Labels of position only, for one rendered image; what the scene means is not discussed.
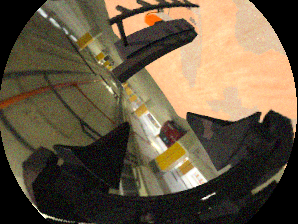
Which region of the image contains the orange power plug with cord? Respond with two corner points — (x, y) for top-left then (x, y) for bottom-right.
(145, 12), (164, 26)

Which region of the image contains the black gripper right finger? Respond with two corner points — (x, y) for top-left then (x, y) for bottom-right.
(186, 111), (262, 171)

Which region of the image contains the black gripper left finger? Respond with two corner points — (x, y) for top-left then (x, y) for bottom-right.
(53, 121), (130, 190)

